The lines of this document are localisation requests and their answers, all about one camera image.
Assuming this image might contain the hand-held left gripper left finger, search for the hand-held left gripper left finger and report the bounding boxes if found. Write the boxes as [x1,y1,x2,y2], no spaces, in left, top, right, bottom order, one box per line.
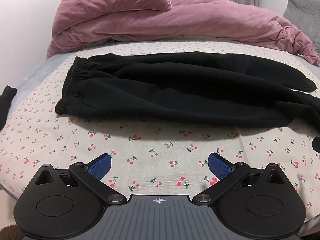
[34,152,127,203]

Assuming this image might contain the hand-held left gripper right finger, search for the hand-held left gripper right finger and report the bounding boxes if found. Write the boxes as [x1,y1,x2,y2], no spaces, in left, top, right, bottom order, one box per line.
[192,152,285,203]

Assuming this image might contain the black pants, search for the black pants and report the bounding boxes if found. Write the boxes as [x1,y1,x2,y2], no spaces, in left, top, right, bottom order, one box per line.
[55,51,320,133]

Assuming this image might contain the black ribbed garment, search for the black ribbed garment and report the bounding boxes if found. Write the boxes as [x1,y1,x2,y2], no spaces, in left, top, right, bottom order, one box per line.
[0,85,17,132]

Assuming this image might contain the cherry print blanket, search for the cherry print blanket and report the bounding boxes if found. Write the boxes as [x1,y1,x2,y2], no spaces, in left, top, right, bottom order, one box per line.
[0,36,320,230]

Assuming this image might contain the brown fuzzy cloth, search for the brown fuzzy cloth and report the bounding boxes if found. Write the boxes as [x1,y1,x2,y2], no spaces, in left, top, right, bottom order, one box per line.
[0,226,15,240]

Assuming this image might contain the grey quilted blanket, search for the grey quilted blanket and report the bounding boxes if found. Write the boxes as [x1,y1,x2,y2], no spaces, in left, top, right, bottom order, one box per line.
[282,0,320,52]

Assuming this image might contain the pink duvet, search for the pink duvet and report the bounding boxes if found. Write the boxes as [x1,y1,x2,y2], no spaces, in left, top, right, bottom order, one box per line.
[46,0,320,67]

